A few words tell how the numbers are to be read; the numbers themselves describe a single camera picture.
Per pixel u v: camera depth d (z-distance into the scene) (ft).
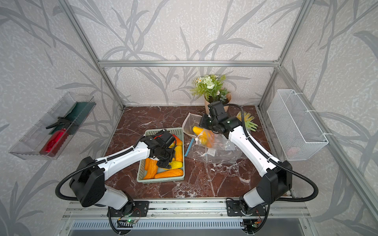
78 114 2.23
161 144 2.15
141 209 2.38
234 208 2.40
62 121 2.15
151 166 2.65
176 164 2.70
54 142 1.91
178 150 2.89
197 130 2.83
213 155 3.06
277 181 1.32
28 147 1.90
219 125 1.85
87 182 1.38
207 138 2.74
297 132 2.03
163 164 2.40
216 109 1.90
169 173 2.64
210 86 2.99
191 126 2.86
